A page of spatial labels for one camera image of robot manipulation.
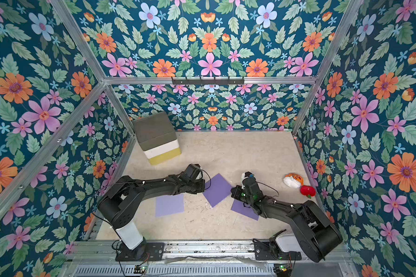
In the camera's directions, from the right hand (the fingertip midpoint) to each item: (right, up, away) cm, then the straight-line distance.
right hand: (231, 189), depth 89 cm
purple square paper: (+3, -6, -7) cm, 10 cm away
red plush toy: (+41, -1, 0) cm, 41 cm away
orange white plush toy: (+33, +5, 0) cm, 33 cm away
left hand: (-12, +1, +4) cm, 13 cm away
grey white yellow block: (-38, +27, -1) cm, 47 cm away
